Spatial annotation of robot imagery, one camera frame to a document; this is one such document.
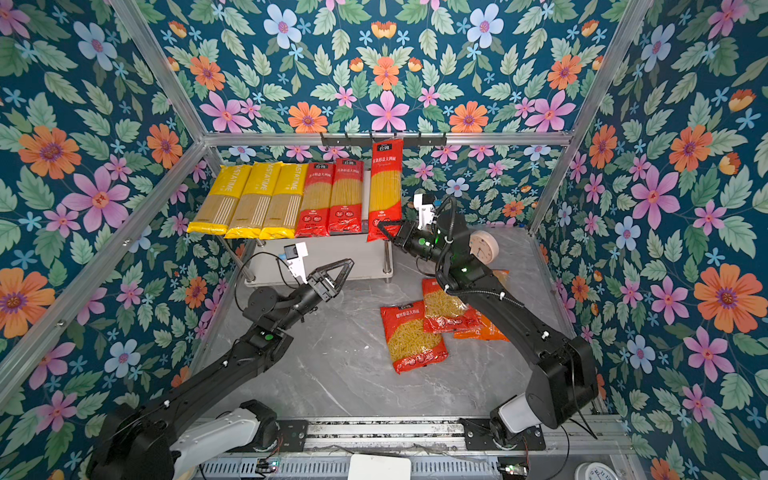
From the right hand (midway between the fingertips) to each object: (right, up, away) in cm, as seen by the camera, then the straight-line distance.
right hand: (380, 223), depth 68 cm
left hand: (-6, -9, -5) cm, 12 cm away
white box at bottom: (-1, -55, -3) cm, 55 cm away
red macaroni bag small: (+17, -25, +23) cm, 38 cm away
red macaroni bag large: (+7, -34, +18) cm, 39 cm away
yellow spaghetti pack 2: (-34, +5, +8) cm, 36 cm away
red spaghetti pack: (-16, +1, +4) cm, 17 cm away
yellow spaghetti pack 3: (-25, +6, +9) cm, 28 cm away
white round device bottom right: (+49, -56, -2) cm, 74 cm away
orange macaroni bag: (+31, -31, +21) cm, 48 cm away
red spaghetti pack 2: (-10, +8, +9) cm, 15 cm away
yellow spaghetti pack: (-42, +2, +5) cm, 42 cm away
